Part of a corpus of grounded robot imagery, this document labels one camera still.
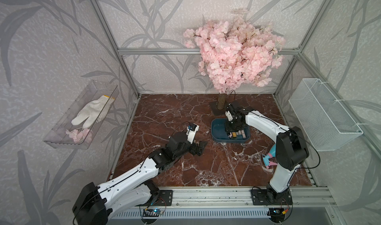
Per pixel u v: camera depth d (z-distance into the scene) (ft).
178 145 1.87
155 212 2.31
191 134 2.17
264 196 2.42
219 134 3.02
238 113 2.17
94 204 1.28
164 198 2.42
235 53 1.96
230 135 3.07
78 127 2.00
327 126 1.96
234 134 3.13
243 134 3.15
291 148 1.58
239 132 2.94
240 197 2.47
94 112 2.20
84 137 1.83
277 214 2.33
